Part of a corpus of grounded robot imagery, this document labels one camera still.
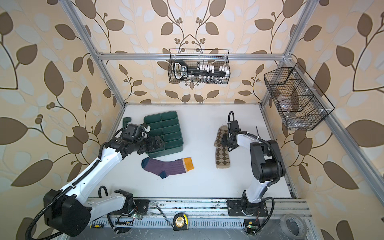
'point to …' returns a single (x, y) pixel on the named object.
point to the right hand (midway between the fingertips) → (224, 143)
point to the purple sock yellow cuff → (164, 168)
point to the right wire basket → (300, 103)
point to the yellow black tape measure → (180, 222)
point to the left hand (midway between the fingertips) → (159, 143)
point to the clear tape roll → (293, 226)
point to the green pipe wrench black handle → (125, 120)
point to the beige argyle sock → (222, 151)
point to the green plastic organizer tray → (166, 126)
